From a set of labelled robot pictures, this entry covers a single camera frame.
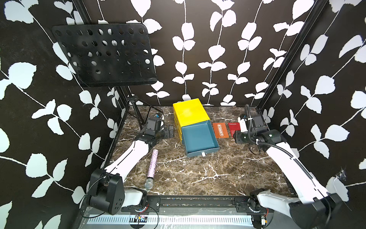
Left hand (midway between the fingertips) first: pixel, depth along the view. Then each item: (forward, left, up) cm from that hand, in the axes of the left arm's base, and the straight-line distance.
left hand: (168, 127), depth 86 cm
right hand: (-9, -38, +5) cm, 39 cm away
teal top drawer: (-5, -19, -5) cm, 20 cm away
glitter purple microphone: (-28, +11, -13) cm, 33 cm away
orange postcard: (+9, -37, -17) cm, 42 cm away
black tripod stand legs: (+32, +25, -18) cm, 44 cm away
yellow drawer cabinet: (+29, -14, -19) cm, 37 cm away
